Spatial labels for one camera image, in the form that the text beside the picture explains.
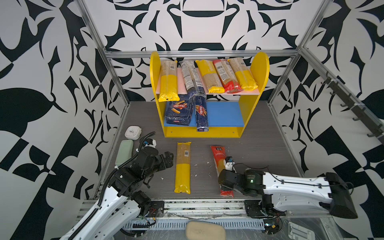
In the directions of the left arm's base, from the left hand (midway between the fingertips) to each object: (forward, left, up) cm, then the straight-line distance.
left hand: (166, 154), depth 72 cm
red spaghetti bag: (+4, -27, -10) cm, 29 cm away
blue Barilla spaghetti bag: (+26, -18, -1) cm, 31 cm away
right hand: (-10, -26, -12) cm, 31 cm away
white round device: (+24, +26, -16) cm, 38 cm away
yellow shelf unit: (+30, -35, -5) cm, 46 cm away
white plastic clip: (-31, -58, -17) cm, 67 cm away
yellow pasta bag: (-7, -7, -17) cm, 20 cm away
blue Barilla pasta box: (+25, -6, +1) cm, 26 cm away
